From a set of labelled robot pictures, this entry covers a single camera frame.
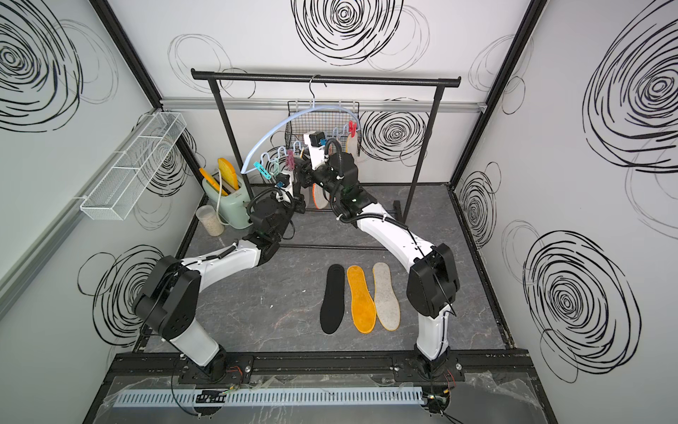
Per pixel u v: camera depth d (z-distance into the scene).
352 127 0.80
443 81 0.59
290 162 0.67
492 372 0.73
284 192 0.67
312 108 0.63
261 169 0.62
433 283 0.47
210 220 0.97
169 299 0.46
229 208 0.94
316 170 0.66
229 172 0.97
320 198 0.86
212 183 0.94
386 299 0.87
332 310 0.85
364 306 0.85
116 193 0.72
